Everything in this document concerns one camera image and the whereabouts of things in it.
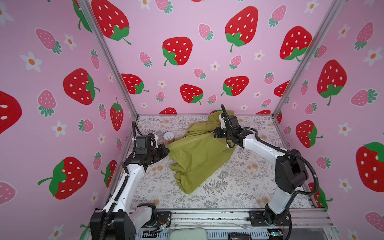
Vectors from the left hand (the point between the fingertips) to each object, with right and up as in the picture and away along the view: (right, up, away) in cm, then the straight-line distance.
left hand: (169, 148), depth 81 cm
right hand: (+26, +11, +9) cm, 30 cm away
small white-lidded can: (-4, +5, +20) cm, 21 cm away
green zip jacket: (+16, -5, +8) cm, 19 cm away
